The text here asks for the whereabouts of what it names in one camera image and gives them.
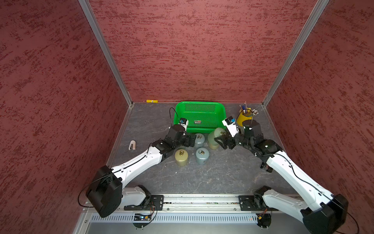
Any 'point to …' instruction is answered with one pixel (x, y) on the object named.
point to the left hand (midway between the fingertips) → (188, 136)
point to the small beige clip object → (132, 145)
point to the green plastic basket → (202, 116)
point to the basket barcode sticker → (197, 122)
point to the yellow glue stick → (152, 101)
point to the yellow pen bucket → (244, 116)
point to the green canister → (218, 132)
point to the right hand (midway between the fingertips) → (220, 137)
